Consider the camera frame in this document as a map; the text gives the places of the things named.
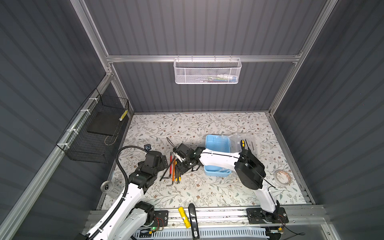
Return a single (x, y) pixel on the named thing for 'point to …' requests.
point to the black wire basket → (91, 134)
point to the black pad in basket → (104, 123)
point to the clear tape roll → (282, 177)
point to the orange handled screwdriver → (173, 169)
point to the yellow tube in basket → (123, 115)
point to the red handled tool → (170, 161)
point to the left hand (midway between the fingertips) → (155, 160)
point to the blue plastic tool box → (233, 143)
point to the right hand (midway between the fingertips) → (182, 168)
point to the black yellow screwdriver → (242, 145)
